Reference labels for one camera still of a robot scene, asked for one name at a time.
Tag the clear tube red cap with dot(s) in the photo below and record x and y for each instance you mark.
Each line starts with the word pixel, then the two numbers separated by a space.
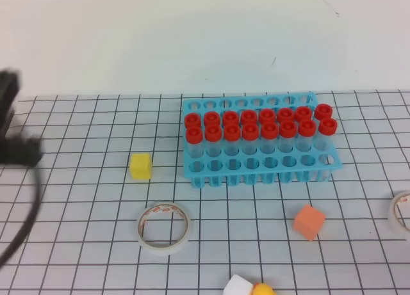
pixel 326 129

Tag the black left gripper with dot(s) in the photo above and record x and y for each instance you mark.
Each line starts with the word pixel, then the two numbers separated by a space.
pixel 15 150

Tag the left white tape roll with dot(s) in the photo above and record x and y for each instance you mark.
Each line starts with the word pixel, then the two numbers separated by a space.
pixel 166 207

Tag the yellow foam cube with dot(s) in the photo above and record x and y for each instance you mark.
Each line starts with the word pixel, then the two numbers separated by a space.
pixel 140 166

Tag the red capped tube in rack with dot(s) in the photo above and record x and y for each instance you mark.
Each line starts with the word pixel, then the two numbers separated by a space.
pixel 322 111
pixel 248 116
pixel 211 118
pixel 232 134
pixel 250 135
pixel 230 118
pixel 192 120
pixel 267 115
pixel 213 136
pixel 303 113
pixel 285 114
pixel 194 138

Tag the orange foam cube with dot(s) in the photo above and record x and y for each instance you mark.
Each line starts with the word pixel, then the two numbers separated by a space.
pixel 308 222

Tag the white foam cube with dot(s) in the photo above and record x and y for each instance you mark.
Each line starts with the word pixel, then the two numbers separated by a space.
pixel 238 286

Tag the white checkered grid cloth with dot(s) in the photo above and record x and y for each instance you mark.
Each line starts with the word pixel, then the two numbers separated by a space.
pixel 85 239

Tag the blue test tube rack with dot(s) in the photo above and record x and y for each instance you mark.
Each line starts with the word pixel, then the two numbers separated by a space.
pixel 285 151

